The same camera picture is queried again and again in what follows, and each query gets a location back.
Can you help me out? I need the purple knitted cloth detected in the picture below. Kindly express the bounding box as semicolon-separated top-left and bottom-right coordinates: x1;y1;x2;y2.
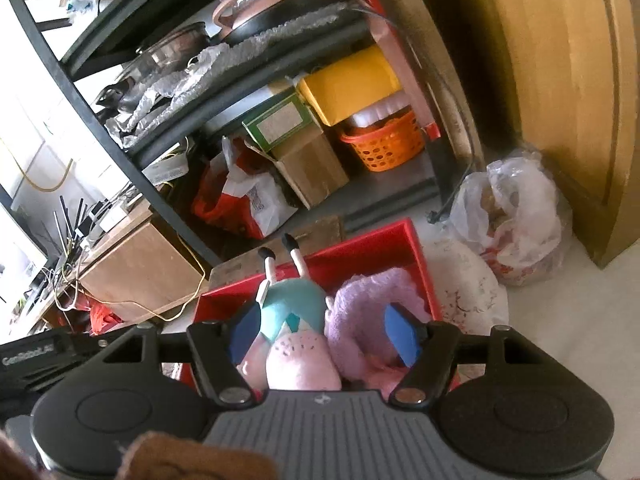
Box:
324;268;432;398

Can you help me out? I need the pink pig plush toy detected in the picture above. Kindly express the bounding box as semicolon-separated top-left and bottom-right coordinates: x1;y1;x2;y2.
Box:
238;234;342;391

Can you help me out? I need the floral table cloth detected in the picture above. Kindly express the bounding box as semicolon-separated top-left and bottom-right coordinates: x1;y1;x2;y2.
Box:
421;238;510;336

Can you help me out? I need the wooden desk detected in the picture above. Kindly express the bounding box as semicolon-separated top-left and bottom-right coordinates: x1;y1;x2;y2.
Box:
35;202;210;324

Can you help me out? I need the computer monitor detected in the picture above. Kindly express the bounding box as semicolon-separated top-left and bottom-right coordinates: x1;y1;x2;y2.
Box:
0;205;48;324

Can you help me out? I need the red white plastic bag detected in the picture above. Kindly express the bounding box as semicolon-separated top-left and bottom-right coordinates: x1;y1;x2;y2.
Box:
191;136;297;240

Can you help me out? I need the brown cardboard box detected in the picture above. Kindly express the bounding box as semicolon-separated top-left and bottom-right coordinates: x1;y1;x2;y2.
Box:
244;125;349;209

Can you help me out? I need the orange plastic basket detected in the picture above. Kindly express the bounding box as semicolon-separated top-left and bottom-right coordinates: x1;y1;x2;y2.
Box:
337;106;425;172

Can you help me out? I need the green white carton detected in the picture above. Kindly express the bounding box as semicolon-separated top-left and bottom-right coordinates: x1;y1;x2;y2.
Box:
242;89;316;153

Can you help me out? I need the black metal shelf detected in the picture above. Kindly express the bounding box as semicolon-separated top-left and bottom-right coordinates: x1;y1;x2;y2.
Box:
0;0;452;266

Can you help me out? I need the yellow box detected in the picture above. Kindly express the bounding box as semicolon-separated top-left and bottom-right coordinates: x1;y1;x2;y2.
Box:
297;46;402;127

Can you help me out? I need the metal pot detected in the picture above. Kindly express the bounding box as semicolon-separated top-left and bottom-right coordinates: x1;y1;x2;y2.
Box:
96;22;209;113

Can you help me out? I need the wooden cabinet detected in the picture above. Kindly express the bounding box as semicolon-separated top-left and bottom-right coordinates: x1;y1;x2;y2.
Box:
424;0;639;266

